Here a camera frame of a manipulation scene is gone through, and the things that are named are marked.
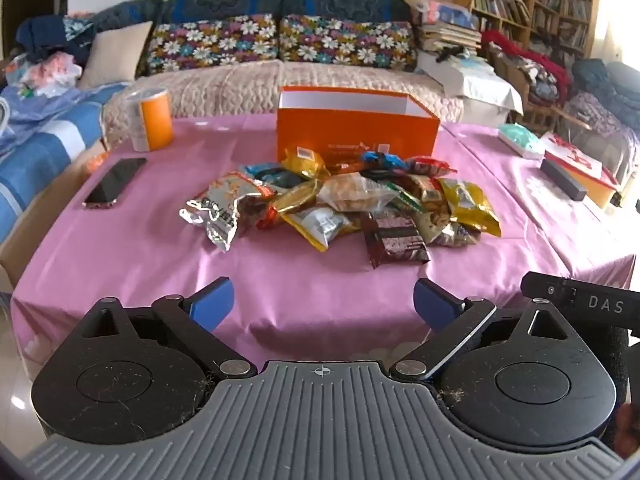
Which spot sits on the floral sofa cushion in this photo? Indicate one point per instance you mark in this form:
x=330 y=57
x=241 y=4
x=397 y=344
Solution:
x=345 y=40
x=210 y=45

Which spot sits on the stack of books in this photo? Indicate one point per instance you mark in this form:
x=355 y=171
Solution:
x=450 y=32

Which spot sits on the teal tissue pack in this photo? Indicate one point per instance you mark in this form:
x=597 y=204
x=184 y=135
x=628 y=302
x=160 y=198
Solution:
x=520 y=139

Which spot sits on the pile of snack packets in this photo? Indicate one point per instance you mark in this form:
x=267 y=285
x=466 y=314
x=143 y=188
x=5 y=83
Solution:
x=350 y=195

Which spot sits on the dark blue garment pile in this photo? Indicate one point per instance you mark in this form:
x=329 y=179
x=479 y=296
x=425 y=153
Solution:
x=45 y=35

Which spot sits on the dark blue jacket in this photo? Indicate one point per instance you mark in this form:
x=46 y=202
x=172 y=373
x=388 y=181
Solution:
x=600 y=80

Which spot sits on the red knitted cloth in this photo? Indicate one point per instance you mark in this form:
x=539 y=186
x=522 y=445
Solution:
x=505 y=42

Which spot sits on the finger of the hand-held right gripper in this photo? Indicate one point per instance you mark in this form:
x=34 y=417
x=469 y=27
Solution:
x=542 y=287

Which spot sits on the blue striped blanket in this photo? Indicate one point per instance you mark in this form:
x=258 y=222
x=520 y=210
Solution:
x=40 y=150

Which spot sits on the black smartphone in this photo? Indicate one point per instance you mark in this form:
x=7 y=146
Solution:
x=112 y=182

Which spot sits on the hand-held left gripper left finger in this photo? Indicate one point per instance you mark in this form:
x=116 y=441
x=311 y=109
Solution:
x=210 y=302

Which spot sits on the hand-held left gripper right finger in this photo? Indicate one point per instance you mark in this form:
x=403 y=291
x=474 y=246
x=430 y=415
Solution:
x=435 y=305

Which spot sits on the black rectangular case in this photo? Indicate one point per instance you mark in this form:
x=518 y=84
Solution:
x=562 y=179

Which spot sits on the pink flowered plastic bag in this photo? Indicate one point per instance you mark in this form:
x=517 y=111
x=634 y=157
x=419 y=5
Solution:
x=50 y=72

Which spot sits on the pink tablecloth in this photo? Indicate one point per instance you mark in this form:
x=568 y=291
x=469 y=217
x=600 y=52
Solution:
x=150 y=260

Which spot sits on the orange cardboard box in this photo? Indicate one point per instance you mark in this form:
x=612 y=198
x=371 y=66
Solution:
x=325 y=130

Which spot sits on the purple floral bedding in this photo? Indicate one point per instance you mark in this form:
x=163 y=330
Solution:
x=600 y=120

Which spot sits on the plain beige cushion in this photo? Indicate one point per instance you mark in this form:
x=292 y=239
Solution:
x=115 y=55

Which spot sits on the wooden bookshelf with books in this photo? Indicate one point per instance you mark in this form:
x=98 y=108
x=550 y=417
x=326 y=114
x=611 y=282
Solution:
x=545 y=5

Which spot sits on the red gift box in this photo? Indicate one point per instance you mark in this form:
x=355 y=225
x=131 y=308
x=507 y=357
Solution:
x=575 y=152

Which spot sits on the dark blue sofa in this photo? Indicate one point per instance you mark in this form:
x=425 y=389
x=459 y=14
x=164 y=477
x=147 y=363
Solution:
x=225 y=2

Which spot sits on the orange cylindrical can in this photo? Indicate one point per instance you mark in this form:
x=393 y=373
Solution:
x=155 y=120

